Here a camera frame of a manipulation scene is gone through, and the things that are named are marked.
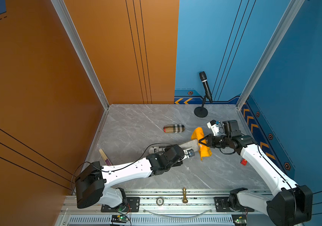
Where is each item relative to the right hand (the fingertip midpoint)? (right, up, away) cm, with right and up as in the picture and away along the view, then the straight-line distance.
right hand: (200, 141), depth 78 cm
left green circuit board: (-43, -38, -7) cm, 58 cm away
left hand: (-12, -4, +1) cm, 13 cm away
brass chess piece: (-9, -31, -4) cm, 32 cm away
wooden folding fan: (-57, -14, +11) cm, 60 cm away
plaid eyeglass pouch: (-13, +5, +24) cm, 28 cm away
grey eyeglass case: (-4, -2, 0) cm, 4 cm away
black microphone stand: (+10, +18, +38) cm, 43 cm away
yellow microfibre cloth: (+1, -4, -4) cm, 6 cm away
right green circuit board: (+18, -39, -7) cm, 44 cm away
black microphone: (+11, +30, +22) cm, 39 cm away
